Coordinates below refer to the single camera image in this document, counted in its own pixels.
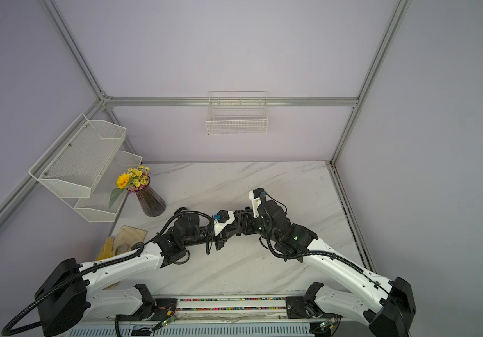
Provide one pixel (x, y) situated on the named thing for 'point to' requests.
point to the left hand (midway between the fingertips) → (239, 228)
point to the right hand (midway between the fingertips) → (240, 219)
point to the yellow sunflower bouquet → (133, 180)
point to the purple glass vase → (152, 204)
